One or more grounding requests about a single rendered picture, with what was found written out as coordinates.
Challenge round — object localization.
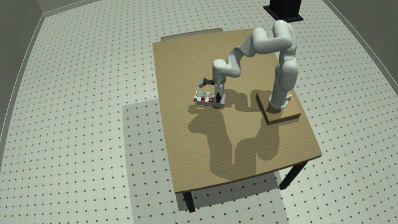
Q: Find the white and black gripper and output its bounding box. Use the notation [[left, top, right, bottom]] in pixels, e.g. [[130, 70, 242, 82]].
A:
[[214, 82, 225, 100]]

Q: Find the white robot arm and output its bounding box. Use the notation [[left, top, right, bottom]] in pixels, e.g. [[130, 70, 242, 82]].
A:
[[198, 20, 299, 109]]

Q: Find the white power strip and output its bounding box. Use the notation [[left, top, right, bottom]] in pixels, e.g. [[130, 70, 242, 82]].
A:
[[194, 88, 226, 107]]

